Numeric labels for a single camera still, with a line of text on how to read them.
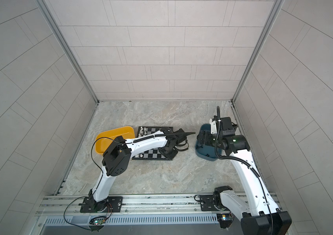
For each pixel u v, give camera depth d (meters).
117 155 0.53
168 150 0.73
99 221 0.64
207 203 0.71
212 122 0.67
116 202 0.71
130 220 0.74
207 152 0.87
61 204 0.72
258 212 0.37
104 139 0.93
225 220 0.68
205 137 0.64
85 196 0.73
